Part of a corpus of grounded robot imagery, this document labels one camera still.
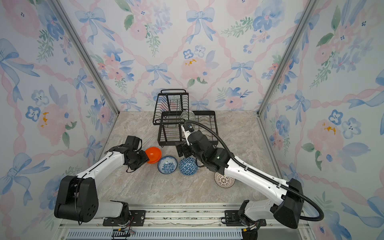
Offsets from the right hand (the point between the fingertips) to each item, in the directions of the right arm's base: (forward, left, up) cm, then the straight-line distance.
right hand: (184, 138), depth 72 cm
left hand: (-1, +24, -21) cm, 32 cm away
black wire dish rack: (+40, +13, -20) cm, 46 cm away
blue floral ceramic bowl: (-1, +12, -26) cm, 29 cm away
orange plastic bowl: (+4, +20, -22) cm, 30 cm away
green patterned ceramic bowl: (+18, -1, -2) cm, 18 cm away
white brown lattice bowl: (-11, -22, -27) cm, 36 cm away
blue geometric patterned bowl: (-2, -1, -25) cm, 25 cm away
